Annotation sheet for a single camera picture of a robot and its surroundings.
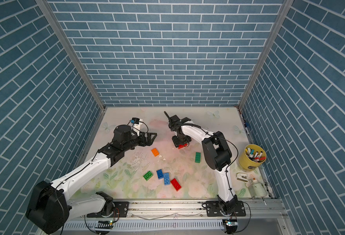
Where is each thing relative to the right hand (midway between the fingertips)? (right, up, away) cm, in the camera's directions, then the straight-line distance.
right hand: (182, 143), depth 96 cm
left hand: (-16, +8, -16) cm, 23 cm away
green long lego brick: (+10, -8, -5) cm, 14 cm away
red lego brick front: (-4, -20, -15) cm, 26 cm away
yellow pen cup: (+40, -5, -14) cm, 42 cm away
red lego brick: (-1, 0, -10) cm, 10 cm away
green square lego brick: (-20, -17, -12) cm, 29 cm away
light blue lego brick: (-9, -19, -10) cm, 23 cm away
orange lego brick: (-18, -5, -3) cm, 18 cm away
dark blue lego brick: (-13, -16, -10) cm, 23 cm away
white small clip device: (+35, -17, -12) cm, 41 cm away
